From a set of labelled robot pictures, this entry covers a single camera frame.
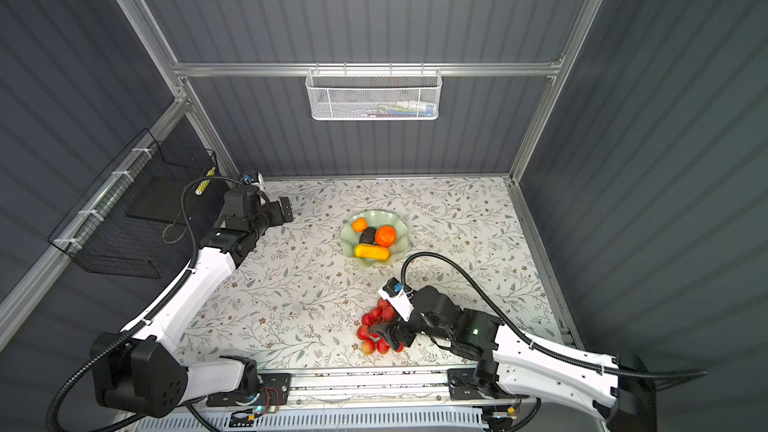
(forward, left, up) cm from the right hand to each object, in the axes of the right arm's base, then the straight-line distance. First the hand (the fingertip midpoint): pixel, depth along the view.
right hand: (386, 316), depth 72 cm
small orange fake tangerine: (+33, +10, -7) cm, 35 cm away
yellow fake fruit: (+23, +5, -8) cm, 24 cm away
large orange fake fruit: (+29, +1, -7) cm, 30 cm away
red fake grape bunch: (-3, +4, -11) cm, 12 cm away
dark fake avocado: (+30, +7, -9) cm, 32 cm away
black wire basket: (+17, +62, +17) cm, 66 cm away
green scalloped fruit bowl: (+29, +13, -10) cm, 33 cm away
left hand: (+27, +32, +12) cm, 43 cm away
